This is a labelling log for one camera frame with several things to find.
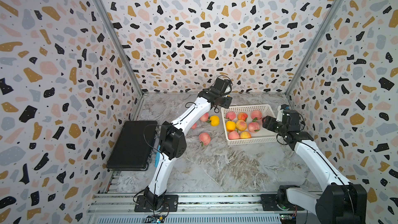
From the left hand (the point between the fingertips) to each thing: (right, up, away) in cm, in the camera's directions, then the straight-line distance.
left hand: (229, 99), depth 90 cm
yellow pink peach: (+8, -16, +7) cm, 20 cm away
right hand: (+21, -12, -5) cm, 25 cm away
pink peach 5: (-14, -23, 0) cm, 27 cm away
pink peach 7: (+15, -17, +5) cm, 23 cm away
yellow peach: (-8, -13, +9) cm, 18 cm away
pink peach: (+2, -10, +13) cm, 16 cm away
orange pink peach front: (+10, -21, +3) cm, 24 cm away
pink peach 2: (-15, -11, +11) cm, 21 cm away
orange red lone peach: (+10, -11, +14) cm, 20 cm away
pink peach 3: (+20, -9, +14) cm, 25 cm away
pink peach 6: (+2, -21, +2) cm, 22 cm away
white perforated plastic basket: (+23, -23, +8) cm, 33 cm away
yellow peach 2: (+2, -16, +6) cm, 18 cm away
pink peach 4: (-18, -12, -29) cm, 36 cm away
